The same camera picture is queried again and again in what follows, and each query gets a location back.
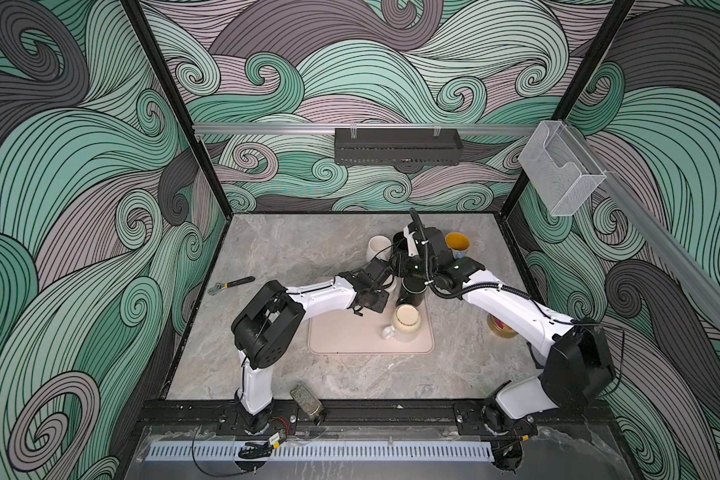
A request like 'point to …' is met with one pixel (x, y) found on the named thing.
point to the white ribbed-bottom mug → (378, 246)
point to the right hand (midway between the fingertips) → (394, 260)
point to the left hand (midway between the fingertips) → (379, 297)
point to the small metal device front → (307, 400)
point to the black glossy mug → (412, 291)
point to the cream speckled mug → (406, 324)
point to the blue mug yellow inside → (458, 243)
